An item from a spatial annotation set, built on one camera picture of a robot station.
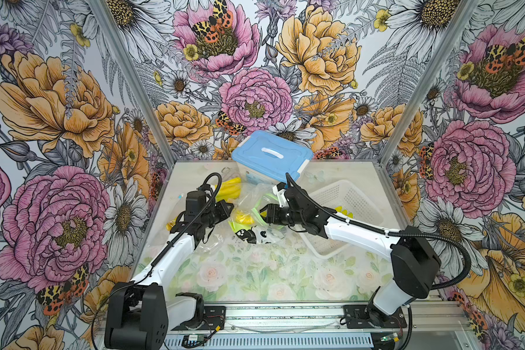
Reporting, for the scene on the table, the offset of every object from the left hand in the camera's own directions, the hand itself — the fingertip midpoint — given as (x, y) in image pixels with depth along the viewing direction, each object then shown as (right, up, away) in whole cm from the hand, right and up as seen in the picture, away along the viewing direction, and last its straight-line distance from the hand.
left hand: (234, 211), depth 85 cm
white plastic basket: (+48, +6, +17) cm, 51 cm away
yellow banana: (+45, 0, +13) cm, 47 cm away
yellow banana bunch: (-5, +8, +17) cm, 19 cm away
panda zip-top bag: (+8, +6, -10) cm, 14 cm away
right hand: (+11, -2, -5) cm, 12 cm away
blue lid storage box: (+11, +22, +15) cm, 29 cm away
